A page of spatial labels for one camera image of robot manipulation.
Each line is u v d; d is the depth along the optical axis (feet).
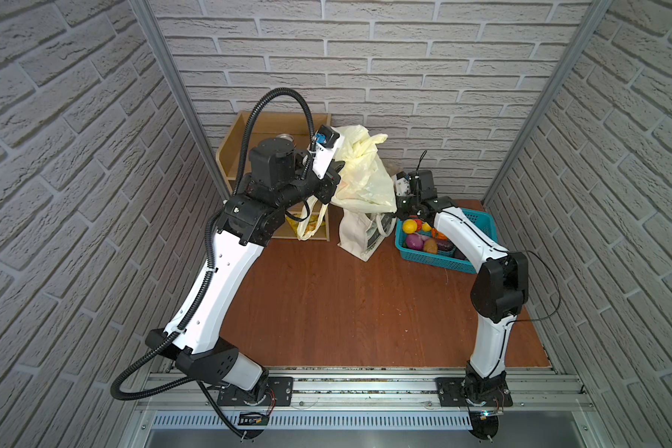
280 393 2.39
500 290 1.69
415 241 3.29
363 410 2.36
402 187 2.72
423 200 2.29
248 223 1.32
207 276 1.27
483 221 3.37
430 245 3.20
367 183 1.99
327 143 1.51
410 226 3.26
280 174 1.40
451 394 2.42
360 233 2.94
